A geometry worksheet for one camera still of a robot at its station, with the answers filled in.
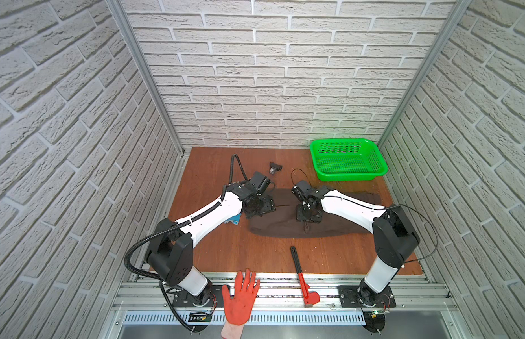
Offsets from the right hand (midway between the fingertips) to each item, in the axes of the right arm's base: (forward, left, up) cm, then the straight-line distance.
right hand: (306, 217), depth 90 cm
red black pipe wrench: (-30, +4, -2) cm, 30 cm away
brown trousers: (-2, +11, -1) cm, 11 cm away
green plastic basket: (+29, -25, +4) cm, 39 cm away
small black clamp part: (+31, +12, -2) cm, 33 cm away
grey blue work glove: (+3, +32, -2) cm, 32 cm away
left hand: (+2, +15, +9) cm, 17 cm away
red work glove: (-31, +29, -2) cm, 43 cm away
